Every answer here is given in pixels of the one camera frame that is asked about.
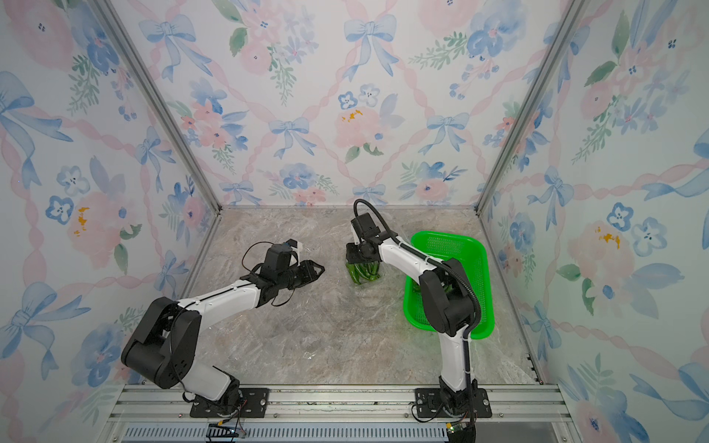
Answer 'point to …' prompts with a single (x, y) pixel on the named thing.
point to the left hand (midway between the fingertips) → (324, 268)
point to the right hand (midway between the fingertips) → (353, 253)
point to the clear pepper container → (366, 273)
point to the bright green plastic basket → (464, 253)
